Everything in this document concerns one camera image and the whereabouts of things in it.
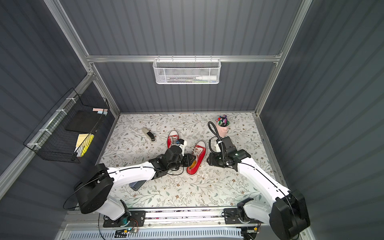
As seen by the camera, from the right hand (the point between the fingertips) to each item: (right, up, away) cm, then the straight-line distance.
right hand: (212, 160), depth 82 cm
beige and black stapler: (-42, +13, +20) cm, 48 cm away
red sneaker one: (-25, +12, +18) cm, 33 cm away
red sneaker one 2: (-6, +4, +12) cm, 14 cm away
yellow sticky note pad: (-57, +12, -19) cm, 61 cm away
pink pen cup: (+10, +16, +20) cm, 27 cm away
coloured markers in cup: (+9, +22, +17) cm, 30 cm away
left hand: (-9, +1, 0) cm, 9 cm away
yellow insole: (-10, -1, -6) cm, 12 cm away
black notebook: (-68, +22, -4) cm, 71 cm away
